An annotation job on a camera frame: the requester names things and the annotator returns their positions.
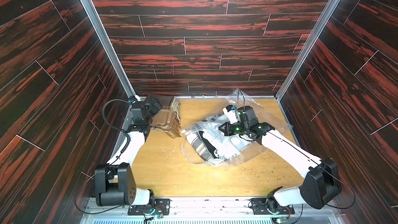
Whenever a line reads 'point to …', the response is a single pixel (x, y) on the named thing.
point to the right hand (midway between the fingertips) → (221, 126)
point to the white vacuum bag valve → (235, 140)
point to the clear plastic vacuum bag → (250, 149)
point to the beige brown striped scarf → (198, 144)
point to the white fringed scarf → (223, 144)
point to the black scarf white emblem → (211, 146)
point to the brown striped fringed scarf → (168, 118)
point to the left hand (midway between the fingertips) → (156, 103)
